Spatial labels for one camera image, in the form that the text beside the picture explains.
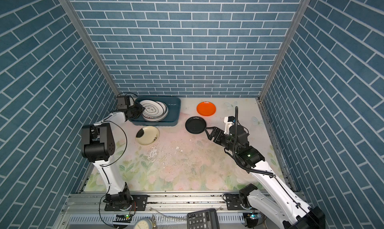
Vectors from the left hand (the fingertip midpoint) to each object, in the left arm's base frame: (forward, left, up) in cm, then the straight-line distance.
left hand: (145, 105), depth 101 cm
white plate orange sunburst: (-1, -13, -8) cm, 15 cm away
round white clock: (-64, -11, -7) cm, 65 cm away
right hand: (-28, -41, +13) cm, 51 cm away
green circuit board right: (-63, -61, -12) cm, 89 cm away
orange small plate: (+7, -43, -11) cm, 45 cm away
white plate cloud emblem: (-1, -5, -5) cm, 7 cm away
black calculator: (-63, -38, -9) cm, 74 cm away
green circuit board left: (-62, 0, -15) cm, 63 cm away
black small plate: (-10, -34, -9) cm, 37 cm away
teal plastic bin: (+10, -18, -10) cm, 23 cm away
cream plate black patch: (-17, -2, -12) cm, 20 cm away
